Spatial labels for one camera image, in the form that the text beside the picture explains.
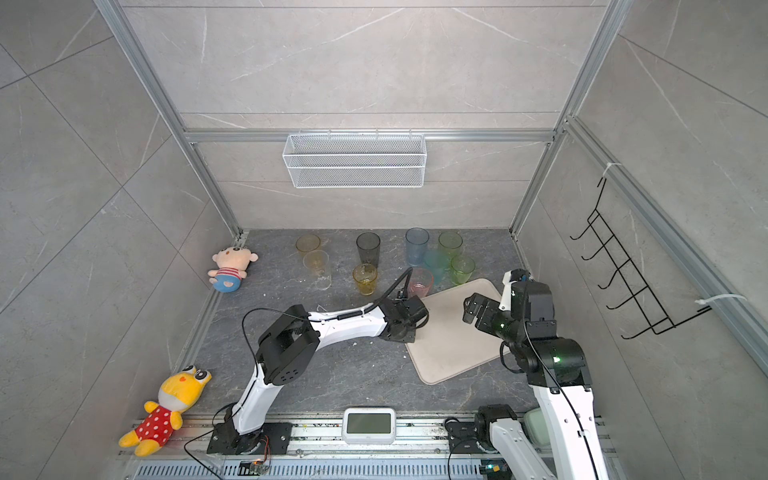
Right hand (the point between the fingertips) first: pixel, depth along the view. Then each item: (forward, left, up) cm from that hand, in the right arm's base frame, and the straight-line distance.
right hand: (481, 303), depth 69 cm
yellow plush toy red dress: (-14, +75, -17) cm, 78 cm away
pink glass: (+22, +11, -23) cm, 33 cm away
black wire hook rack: (+5, -34, +5) cm, 35 cm away
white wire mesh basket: (+55, +32, +4) cm, 64 cm away
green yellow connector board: (-30, -3, -27) cm, 40 cm away
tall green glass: (+31, +1, -13) cm, 34 cm away
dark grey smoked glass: (+34, +29, -15) cm, 47 cm away
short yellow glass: (+25, +30, -22) cm, 45 cm away
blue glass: (+34, +12, -14) cm, 39 cm away
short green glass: (+27, -4, -22) cm, 35 cm away
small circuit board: (-29, +54, -25) cm, 66 cm away
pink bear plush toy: (+28, +76, -18) cm, 83 cm away
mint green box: (-22, -14, -22) cm, 34 cm away
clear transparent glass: (+29, +47, -20) cm, 58 cm away
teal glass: (+28, +5, -19) cm, 34 cm away
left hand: (+6, +16, -25) cm, 30 cm away
